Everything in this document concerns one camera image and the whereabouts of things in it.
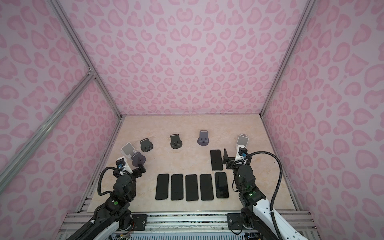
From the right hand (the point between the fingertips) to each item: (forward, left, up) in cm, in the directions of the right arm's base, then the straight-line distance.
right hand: (233, 148), depth 77 cm
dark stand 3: (+12, +53, -16) cm, 57 cm away
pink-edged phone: (-14, +22, -20) cm, 33 cm away
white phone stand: (+6, +62, -14) cm, 64 cm away
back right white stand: (+17, -11, -16) cm, 26 cm away
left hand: (-5, +53, -4) cm, 54 cm away
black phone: (-13, +39, -21) cm, 46 cm away
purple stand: (-5, +50, -4) cm, 50 cm away
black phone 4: (-12, +4, -22) cm, 26 cm away
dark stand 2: (+16, +15, -16) cm, 28 cm away
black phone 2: (-14, +30, -19) cm, 38 cm away
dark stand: (+13, +33, -16) cm, 39 cm away
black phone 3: (-13, +13, -20) cm, 27 cm away
